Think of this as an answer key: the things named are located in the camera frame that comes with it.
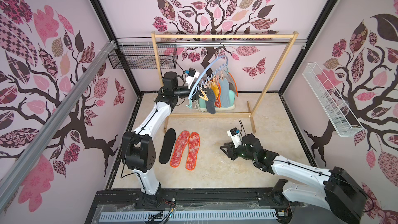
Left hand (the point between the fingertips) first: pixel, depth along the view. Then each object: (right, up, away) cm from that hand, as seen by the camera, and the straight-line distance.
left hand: (206, 91), depth 75 cm
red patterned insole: (-15, -29, +19) cm, 38 cm away
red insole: (+8, -5, +23) cm, 24 cm away
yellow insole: (+5, +2, +8) cm, 9 cm away
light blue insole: (+12, +1, +20) cm, 24 cm away
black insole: (-23, -29, +20) cm, 42 cm away
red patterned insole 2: (-7, -30, +18) cm, 35 cm away
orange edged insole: (+18, +8, +26) cm, 33 cm away
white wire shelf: (+65, -9, +1) cm, 66 cm away
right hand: (+9, -30, +6) cm, 32 cm away
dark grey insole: (+3, -6, +14) cm, 15 cm away
